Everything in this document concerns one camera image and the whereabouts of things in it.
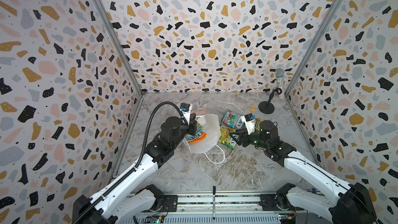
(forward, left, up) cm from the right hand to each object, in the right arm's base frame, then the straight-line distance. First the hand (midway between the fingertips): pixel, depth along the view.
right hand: (231, 130), depth 77 cm
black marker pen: (-28, +8, -20) cm, 35 cm away
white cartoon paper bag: (+12, +11, -16) cm, 22 cm away
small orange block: (+32, -20, -22) cm, 43 cm away
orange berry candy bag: (+4, +14, -14) cm, 20 cm away
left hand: (+3, +18, +10) cm, 21 cm away
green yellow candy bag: (-3, -9, +12) cm, 16 cm away
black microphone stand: (+32, -31, -21) cm, 49 cm away
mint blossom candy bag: (+8, +17, -12) cm, 22 cm away
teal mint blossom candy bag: (+18, -4, -17) cm, 26 cm away
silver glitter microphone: (+31, -28, +11) cm, 44 cm away
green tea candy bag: (+5, +1, -18) cm, 19 cm away
